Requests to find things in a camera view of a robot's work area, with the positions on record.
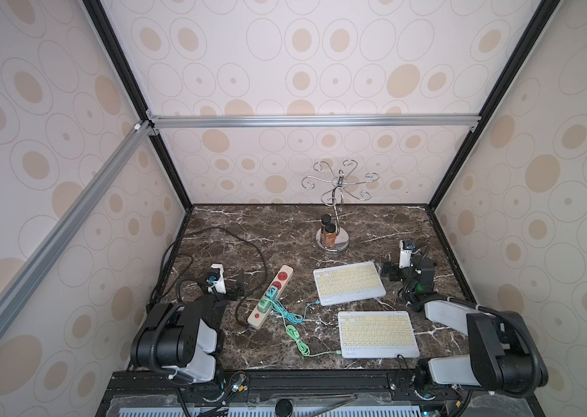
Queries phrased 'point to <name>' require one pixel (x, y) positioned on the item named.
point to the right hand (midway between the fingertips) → (408, 258)
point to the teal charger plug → (272, 293)
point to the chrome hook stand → (334, 197)
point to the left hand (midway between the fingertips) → (234, 266)
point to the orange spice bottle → (330, 235)
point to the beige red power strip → (280, 278)
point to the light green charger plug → (264, 304)
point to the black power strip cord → (210, 229)
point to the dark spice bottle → (326, 219)
